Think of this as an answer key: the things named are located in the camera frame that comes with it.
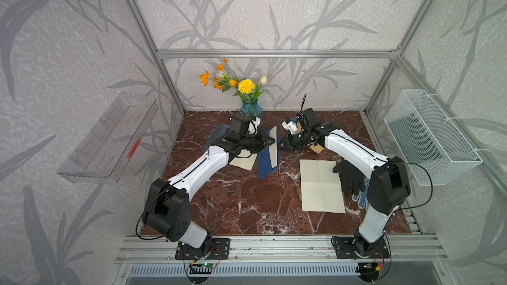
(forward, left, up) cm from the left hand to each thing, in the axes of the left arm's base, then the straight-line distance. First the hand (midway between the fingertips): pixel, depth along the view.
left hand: (276, 141), depth 79 cm
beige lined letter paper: (-1, +1, -4) cm, 4 cm away
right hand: (0, 0, -4) cm, 4 cm away
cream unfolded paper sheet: (-11, -22, -22) cm, 33 cm away
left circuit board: (-40, +27, -25) cm, 55 cm away
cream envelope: (+4, +15, -24) cm, 28 cm away
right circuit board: (-41, -34, -25) cm, 59 cm away
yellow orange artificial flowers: (+37, +26, +1) cm, 46 cm away
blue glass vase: (+27, +11, -9) cm, 31 cm away
